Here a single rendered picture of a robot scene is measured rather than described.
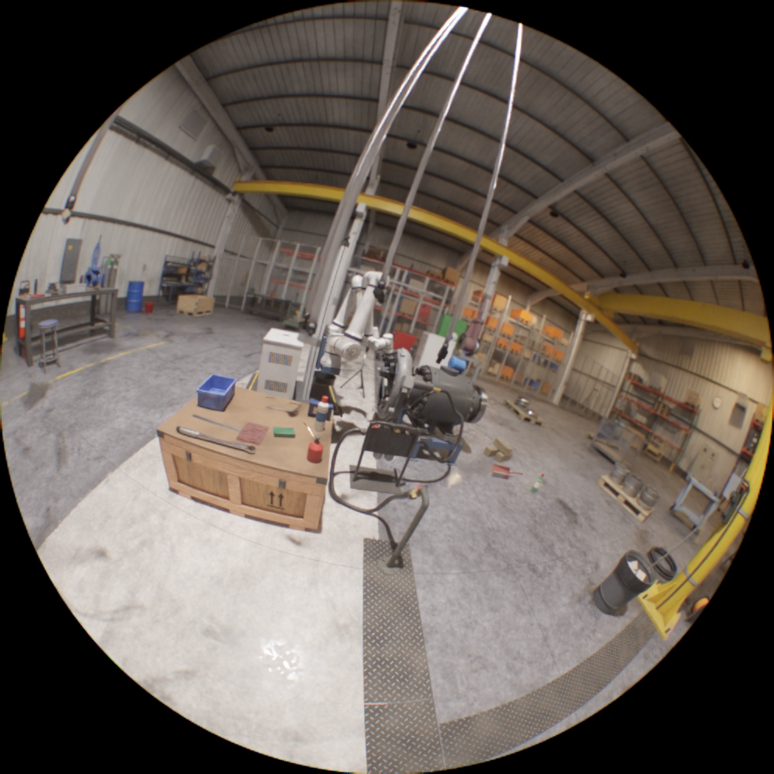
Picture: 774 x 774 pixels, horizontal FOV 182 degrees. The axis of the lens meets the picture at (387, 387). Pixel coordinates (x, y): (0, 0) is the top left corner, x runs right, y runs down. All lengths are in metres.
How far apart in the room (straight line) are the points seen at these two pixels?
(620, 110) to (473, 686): 9.20
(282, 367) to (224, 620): 1.81
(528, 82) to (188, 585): 9.13
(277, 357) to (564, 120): 8.57
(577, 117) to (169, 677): 9.75
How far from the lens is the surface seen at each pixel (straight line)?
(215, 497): 1.56
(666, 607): 3.12
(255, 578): 1.39
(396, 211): 10.18
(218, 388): 1.90
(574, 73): 7.83
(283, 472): 1.23
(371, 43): 8.25
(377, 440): 1.77
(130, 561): 1.57
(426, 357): 6.26
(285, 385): 2.15
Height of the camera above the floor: 1.26
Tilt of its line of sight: 16 degrees down
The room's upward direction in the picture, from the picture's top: 18 degrees clockwise
